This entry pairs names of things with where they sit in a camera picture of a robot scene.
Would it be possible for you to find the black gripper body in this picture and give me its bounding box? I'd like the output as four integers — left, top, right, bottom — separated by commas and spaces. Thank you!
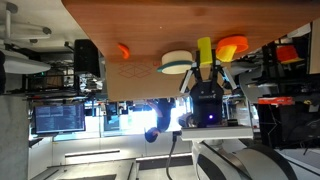
189, 80, 225, 128

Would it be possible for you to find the yellow cylinder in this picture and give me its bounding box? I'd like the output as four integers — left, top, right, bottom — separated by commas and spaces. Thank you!
197, 36, 214, 66

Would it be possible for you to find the yellow cup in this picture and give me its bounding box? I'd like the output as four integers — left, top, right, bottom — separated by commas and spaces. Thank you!
215, 45, 238, 63

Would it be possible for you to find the white bowl with teal stripe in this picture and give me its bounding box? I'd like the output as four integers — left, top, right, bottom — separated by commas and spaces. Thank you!
156, 50, 194, 75

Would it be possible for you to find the white wrist mounting plate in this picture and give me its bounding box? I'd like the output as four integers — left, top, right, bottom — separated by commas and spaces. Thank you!
180, 125, 255, 142

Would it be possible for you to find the orange bowl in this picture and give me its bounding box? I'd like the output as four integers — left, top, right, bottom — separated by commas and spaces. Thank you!
215, 34, 250, 58

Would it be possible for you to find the person in dark clothes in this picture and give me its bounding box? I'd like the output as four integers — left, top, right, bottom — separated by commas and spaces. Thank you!
143, 97, 176, 144

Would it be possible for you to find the brown cardboard board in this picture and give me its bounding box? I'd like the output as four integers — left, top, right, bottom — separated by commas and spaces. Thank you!
105, 59, 198, 103

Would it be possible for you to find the flat red box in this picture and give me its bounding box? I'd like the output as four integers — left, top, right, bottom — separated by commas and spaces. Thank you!
257, 96, 296, 106

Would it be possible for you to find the orange cone with yellow rim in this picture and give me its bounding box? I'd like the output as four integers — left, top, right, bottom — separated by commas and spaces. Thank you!
275, 44, 305, 65

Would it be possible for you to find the orange toy carrot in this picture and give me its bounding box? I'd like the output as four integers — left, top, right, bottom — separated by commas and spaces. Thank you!
117, 43, 131, 61

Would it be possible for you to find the black box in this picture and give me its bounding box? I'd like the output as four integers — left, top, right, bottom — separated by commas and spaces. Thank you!
73, 38, 101, 79

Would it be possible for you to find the computer monitor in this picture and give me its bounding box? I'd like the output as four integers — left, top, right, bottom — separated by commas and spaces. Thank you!
32, 102, 87, 136

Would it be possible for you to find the grey concrete pillar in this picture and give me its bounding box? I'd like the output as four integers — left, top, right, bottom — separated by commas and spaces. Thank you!
0, 94, 35, 180

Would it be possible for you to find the black hanging cable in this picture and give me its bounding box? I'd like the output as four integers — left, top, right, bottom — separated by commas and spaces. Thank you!
165, 131, 183, 180

